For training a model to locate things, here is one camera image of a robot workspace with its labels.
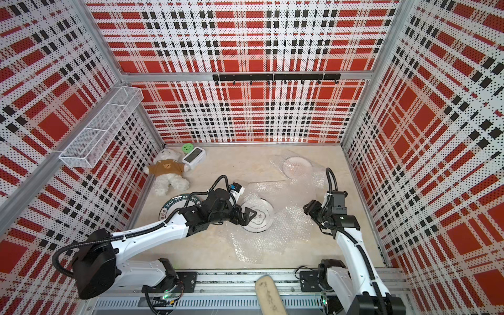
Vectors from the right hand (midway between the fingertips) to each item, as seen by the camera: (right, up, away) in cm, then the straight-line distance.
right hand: (310, 210), depth 83 cm
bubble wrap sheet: (-8, -6, -3) cm, 11 cm away
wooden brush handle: (-18, -27, -16) cm, 36 cm away
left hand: (-26, +1, -3) cm, 26 cm away
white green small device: (-59, +24, +28) cm, 70 cm away
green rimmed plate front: (-62, +1, +12) cm, 63 cm away
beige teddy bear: (-70, +17, +18) cm, 74 cm away
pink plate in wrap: (-1, +17, +25) cm, 30 cm away
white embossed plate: (-21, -5, +6) cm, 22 cm away
